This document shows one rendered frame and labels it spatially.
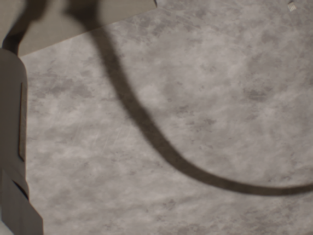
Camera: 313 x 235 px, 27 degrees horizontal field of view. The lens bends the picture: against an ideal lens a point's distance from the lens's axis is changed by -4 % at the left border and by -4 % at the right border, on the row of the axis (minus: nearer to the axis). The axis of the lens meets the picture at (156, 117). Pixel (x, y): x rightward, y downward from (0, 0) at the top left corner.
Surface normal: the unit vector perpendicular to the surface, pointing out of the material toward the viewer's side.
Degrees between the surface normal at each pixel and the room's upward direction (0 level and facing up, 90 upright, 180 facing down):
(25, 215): 90
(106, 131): 0
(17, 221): 90
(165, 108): 0
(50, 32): 0
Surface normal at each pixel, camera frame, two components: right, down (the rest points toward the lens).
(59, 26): 0.11, 0.71
